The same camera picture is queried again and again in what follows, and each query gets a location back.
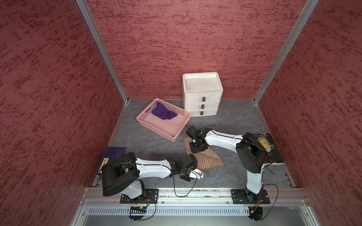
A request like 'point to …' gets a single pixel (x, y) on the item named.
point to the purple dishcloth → (163, 112)
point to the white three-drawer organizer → (201, 93)
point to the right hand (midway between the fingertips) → (196, 151)
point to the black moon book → (267, 143)
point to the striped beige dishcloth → (207, 159)
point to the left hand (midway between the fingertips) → (192, 170)
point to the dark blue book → (112, 153)
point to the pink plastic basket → (170, 129)
